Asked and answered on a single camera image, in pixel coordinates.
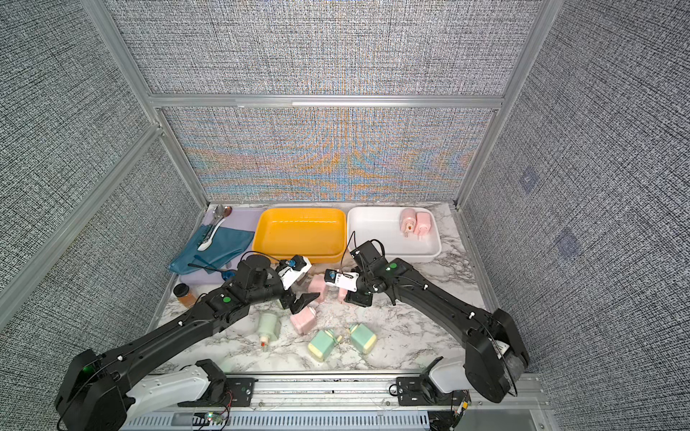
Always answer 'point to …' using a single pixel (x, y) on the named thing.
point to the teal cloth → (190, 259)
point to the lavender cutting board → (243, 218)
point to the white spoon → (206, 245)
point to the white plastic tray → (367, 224)
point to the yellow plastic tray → (318, 234)
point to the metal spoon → (226, 211)
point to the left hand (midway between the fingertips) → (313, 279)
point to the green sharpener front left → (322, 344)
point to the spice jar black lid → (181, 289)
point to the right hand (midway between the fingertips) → (350, 279)
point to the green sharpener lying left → (269, 324)
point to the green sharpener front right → (362, 338)
